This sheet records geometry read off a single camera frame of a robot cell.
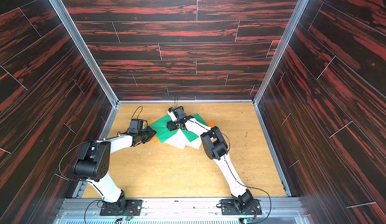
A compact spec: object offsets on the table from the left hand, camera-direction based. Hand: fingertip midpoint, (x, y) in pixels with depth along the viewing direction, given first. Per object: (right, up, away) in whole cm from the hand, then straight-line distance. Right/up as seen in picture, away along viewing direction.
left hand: (157, 131), depth 99 cm
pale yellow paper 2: (+26, -8, -1) cm, 27 cm away
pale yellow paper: (+14, -5, 0) cm, 15 cm away
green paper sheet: (+1, +3, +6) cm, 7 cm away
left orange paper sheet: (-1, -5, -1) cm, 5 cm away
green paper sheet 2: (+22, -3, +3) cm, 23 cm away
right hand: (+10, +6, +10) cm, 15 cm away
